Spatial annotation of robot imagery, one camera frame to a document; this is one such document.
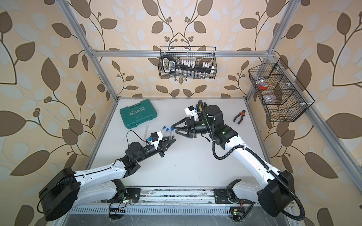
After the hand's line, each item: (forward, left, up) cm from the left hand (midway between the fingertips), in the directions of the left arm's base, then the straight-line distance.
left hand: (171, 136), depth 70 cm
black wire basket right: (+20, -59, +10) cm, 63 cm away
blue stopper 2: (+20, +7, -25) cm, 32 cm away
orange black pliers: (+34, -52, -22) cm, 65 cm away
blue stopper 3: (-1, -1, +9) cm, 9 cm away
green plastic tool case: (+29, +34, -21) cm, 49 cm away
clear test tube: (-1, -1, +6) cm, 6 cm away
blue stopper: (+21, +9, -24) cm, 33 cm away
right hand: (-1, -2, +8) cm, 8 cm away
